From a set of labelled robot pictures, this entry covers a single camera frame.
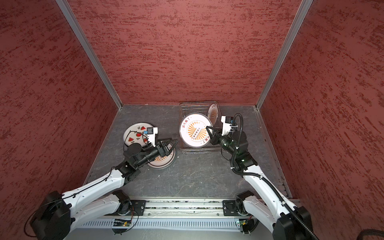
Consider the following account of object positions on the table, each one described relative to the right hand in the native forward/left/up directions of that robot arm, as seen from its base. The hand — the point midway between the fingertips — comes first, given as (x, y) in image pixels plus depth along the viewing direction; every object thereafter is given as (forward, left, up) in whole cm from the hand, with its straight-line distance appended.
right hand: (204, 130), depth 73 cm
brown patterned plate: (-5, +25, -25) cm, 35 cm away
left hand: (-5, +15, -4) cm, 16 cm away
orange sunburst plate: (+28, -8, -18) cm, 34 cm away
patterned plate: (+1, +6, -1) cm, 6 cm away
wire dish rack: (+43, +11, -27) cm, 52 cm away
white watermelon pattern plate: (+15, +47, -24) cm, 55 cm away
